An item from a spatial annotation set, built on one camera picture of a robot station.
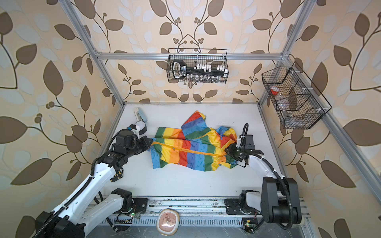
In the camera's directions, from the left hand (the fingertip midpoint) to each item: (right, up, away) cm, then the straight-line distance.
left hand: (153, 138), depth 79 cm
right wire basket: (+75, +18, -5) cm, 77 cm away
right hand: (+42, -10, +10) cm, 45 cm away
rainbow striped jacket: (+24, -7, +12) cm, 27 cm away
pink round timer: (+10, -37, -11) cm, 40 cm away
